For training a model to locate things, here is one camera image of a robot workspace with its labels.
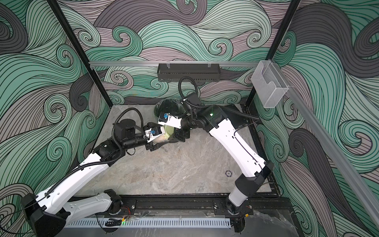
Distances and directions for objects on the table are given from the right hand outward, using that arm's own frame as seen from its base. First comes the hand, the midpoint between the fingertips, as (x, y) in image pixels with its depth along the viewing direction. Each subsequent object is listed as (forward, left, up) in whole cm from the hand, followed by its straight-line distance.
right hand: (170, 128), depth 65 cm
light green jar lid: (-2, 0, +2) cm, 3 cm away
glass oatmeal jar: (-5, +4, -2) cm, 6 cm away
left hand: (+2, +4, -2) cm, 5 cm away
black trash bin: (+28, +2, -15) cm, 32 cm away
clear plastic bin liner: (+28, +2, -15) cm, 32 cm away
